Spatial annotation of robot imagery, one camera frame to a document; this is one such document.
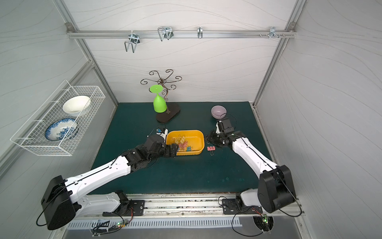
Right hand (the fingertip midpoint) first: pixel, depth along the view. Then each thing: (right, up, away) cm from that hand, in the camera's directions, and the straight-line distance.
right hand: (206, 137), depth 85 cm
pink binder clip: (+4, -8, +8) cm, 12 cm away
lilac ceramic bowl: (+11, +16, +26) cm, 33 cm away
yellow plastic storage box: (-10, -5, +14) cm, 18 cm away
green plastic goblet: (-28, +20, +4) cm, 35 cm away
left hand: (-19, -4, -6) cm, 20 cm away
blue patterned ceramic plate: (-67, +6, -20) cm, 70 cm away
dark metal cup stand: (-25, +18, +30) cm, 43 cm away
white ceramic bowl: (-67, +18, -12) cm, 71 cm away
